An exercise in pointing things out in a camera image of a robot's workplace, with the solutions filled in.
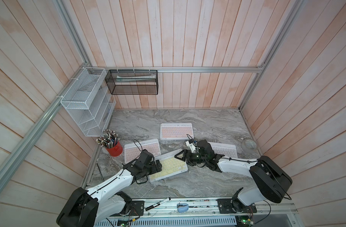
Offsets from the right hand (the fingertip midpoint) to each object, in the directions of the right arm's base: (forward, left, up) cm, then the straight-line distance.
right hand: (177, 158), depth 83 cm
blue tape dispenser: (-24, -3, -7) cm, 26 cm away
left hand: (-5, +13, -7) cm, 16 cm away
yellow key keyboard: (-3, +4, -4) cm, 6 cm away
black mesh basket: (+53, +34, +17) cm, 65 cm away
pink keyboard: (+25, +1, -7) cm, 26 cm away
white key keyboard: (+11, -35, -9) cm, 38 cm away
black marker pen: (-22, +9, -8) cm, 25 cm away
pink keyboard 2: (+8, +30, -8) cm, 33 cm away
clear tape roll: (+16, -51, -9) cm, 54 cm away
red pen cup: (+6, +40, +9) cm, 42 cm away
